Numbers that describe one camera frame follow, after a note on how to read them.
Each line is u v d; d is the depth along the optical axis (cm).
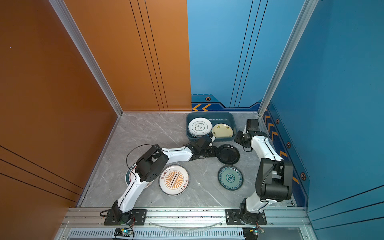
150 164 59
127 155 97
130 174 87
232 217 73
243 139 79
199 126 108
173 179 85
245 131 84
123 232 71
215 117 115
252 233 71
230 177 87
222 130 106
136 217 73
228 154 103
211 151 86
